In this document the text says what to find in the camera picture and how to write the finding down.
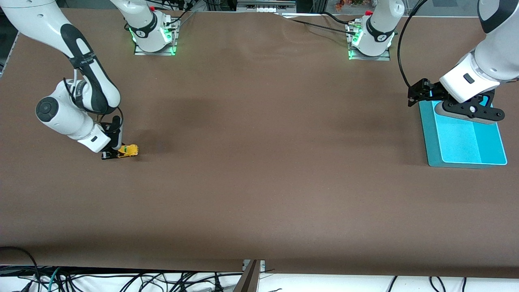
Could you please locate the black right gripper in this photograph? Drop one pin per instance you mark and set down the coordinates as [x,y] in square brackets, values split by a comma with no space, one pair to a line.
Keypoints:
[114,136]

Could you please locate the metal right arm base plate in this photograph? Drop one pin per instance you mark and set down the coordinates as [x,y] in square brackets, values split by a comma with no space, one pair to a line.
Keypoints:
[154,53]

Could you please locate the grey power strip white plugs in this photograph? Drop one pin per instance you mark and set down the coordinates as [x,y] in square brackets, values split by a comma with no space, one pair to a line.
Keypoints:
[265,8]

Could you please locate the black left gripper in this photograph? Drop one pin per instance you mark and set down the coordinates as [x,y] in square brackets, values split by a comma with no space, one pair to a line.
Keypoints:
[431,92]

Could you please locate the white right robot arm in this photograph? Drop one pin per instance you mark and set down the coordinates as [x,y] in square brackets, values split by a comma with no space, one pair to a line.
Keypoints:
[44,20]

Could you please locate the yellow beetle toy car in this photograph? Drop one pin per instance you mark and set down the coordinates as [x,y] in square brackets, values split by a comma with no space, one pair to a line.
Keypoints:
[130,151]

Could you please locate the small metal table bracket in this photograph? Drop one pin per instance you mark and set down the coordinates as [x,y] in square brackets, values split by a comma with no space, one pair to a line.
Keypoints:
[262,265]

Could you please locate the brown table cover sheet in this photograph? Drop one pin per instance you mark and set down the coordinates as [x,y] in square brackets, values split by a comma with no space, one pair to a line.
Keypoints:
[259,162]

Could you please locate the aluminium frame post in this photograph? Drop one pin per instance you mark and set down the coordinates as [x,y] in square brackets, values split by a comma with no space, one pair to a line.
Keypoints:
[320,5]

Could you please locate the metal table leg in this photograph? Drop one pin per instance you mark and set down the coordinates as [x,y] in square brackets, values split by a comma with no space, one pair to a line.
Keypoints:
[248,280]

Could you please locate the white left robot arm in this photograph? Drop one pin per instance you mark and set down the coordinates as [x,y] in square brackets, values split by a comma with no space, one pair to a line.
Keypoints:
[498,52]

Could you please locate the teal plastic bin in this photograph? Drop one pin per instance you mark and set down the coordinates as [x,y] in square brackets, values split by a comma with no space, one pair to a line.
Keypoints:
[462,142]

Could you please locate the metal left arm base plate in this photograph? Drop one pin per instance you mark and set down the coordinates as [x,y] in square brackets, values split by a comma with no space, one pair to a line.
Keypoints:
[369,58]

